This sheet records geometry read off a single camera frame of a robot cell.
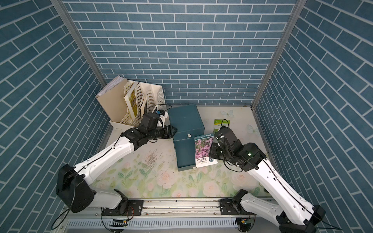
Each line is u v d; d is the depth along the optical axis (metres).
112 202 0.61
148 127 0.60
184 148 0.93
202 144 0.74
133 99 0.95
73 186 0.40
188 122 0.82
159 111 0.71
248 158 0.44
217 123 1.11
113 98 0.89
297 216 0.37
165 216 0.73
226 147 0.48
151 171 0.87
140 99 0.97
